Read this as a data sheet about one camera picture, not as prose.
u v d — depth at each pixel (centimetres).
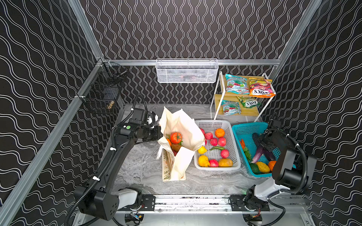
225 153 88
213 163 82
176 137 87
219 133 97
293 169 46
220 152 91
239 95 81
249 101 97
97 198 37
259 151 86
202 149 90
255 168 80
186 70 129
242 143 96
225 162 84
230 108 92
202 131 98
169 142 90
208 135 95
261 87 80
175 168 81
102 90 92
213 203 76
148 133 62
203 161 83
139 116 57
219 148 93
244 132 99
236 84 81
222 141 92
